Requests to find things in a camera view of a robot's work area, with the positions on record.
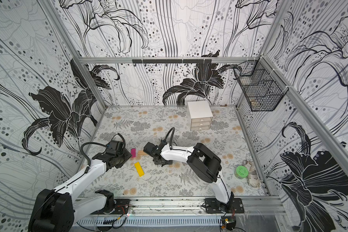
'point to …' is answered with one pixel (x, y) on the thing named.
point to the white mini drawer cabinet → (200, 115)
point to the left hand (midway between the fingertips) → (131, 158)
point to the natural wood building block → (141, 152)
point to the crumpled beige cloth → (253, 178)
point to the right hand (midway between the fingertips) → (164, 159)
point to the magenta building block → (134, 152)
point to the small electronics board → (229, 222)
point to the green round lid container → (240, 171)
